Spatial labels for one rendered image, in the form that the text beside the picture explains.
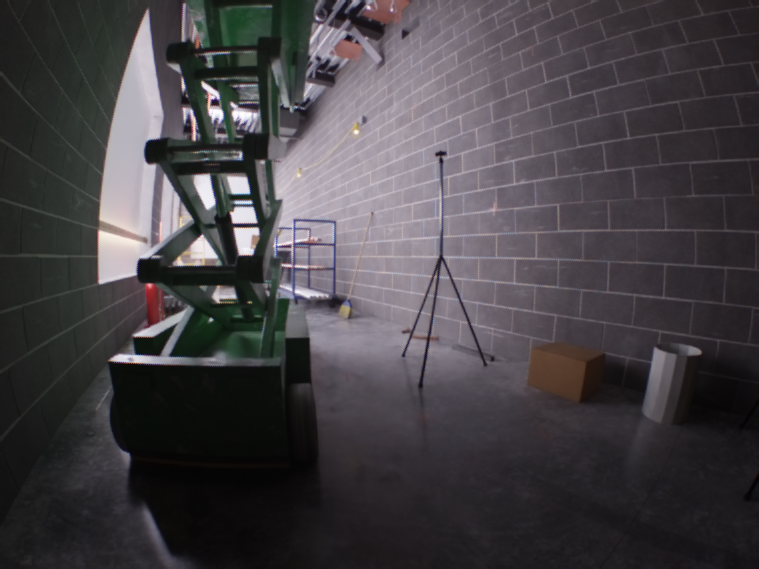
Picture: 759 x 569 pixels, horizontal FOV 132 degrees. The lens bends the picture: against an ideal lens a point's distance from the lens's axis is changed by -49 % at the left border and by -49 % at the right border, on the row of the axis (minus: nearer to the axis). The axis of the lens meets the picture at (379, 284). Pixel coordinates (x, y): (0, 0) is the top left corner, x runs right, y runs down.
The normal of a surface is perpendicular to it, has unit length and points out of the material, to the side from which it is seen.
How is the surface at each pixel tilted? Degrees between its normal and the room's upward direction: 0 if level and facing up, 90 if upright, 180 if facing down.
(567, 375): 90
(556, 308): 90
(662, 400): 90
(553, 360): 90
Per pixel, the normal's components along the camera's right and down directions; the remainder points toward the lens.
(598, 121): -0.86, 0.02
